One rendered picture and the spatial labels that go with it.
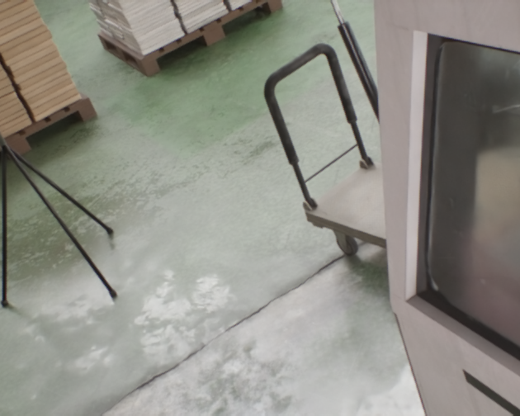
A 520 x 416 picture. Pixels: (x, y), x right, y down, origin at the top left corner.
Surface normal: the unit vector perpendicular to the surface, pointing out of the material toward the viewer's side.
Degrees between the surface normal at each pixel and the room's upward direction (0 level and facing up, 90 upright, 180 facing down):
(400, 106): 85
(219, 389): 0
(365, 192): 0
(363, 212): 0
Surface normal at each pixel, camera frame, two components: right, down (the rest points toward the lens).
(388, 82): -0.86, 0.42
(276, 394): -0.34, -0.81
